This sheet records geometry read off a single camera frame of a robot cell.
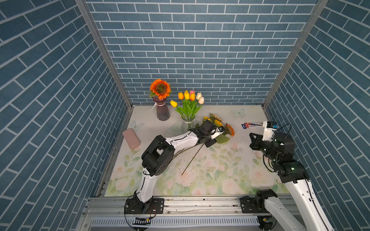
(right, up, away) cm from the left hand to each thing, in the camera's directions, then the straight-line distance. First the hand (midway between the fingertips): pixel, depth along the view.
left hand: (216, 139), depth 93 cm
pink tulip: (-16, +30, -6) cm, 34 cm away
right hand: (+15, +6, -21) cm, 26 cm away
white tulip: (-12, +27, -8) cm, 30 cm away
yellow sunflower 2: (+3, +10, +9) cm, 14 cm away
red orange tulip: (-15, +21, -6) cm, 26 cm away
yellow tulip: (-27, +22, -10) cm, 36 cm away
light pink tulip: (-10, +24, -8) cm, 27 cm away
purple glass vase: (-40, +17, +26) cm, 51 cm away
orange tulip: (-22, +27, -8) cm, 36 cm away
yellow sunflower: (-4, +14, +22) cm, 27 cm away
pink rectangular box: (-58, -1, +6) cm, 58 cm away
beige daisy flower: (+2, +15, +12) cm, 20 cm away
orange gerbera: (+11, +6, +6) cm, 13 cm away
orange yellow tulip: (-19, +26, -8) cm, 33 cm away
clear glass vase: (-18, +10, +3) cm, 21 cm away
